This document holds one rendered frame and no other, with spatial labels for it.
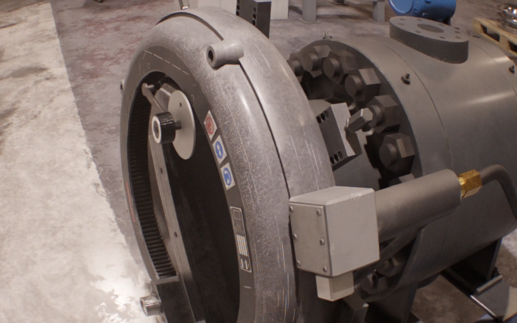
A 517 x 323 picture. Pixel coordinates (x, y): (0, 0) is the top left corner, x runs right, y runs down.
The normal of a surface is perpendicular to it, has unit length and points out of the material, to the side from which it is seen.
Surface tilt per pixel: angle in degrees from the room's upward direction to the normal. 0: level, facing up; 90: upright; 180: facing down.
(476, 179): 60
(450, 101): 40
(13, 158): 0
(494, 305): 0
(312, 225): 90
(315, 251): 90
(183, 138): 90
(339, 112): 50
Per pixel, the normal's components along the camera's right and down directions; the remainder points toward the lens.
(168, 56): -0.88, 0.18
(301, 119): 0.33, -0.38
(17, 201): 0.03, -0.90
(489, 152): 0.44, -0.04
